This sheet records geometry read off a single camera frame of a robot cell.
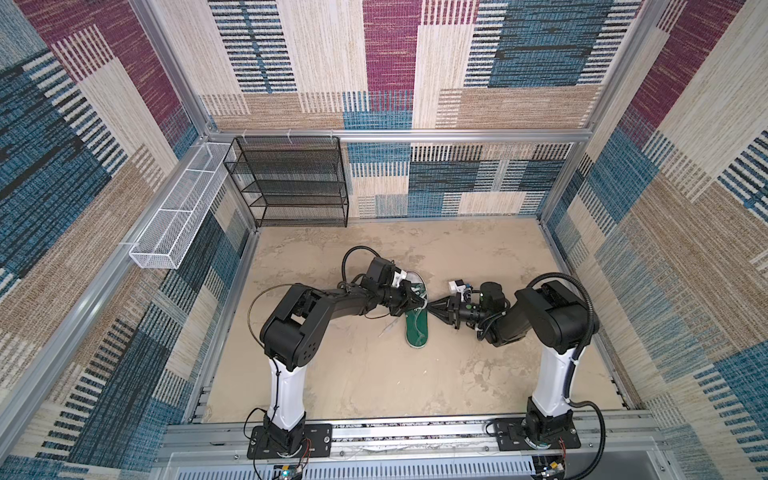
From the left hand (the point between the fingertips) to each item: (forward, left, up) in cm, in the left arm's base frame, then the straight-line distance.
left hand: (429, 299), depth 89 cm
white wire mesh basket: (+17, +80, +9) cm, 82 cm away
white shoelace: (-2, +2, -2) cm, 3 cm away
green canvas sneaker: (-5, +4, -4) cm, 7 cm away
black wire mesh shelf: (+45, +46, +9) cm, 65 cm away
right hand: (-2, 0, -3) cm, 3 cm away
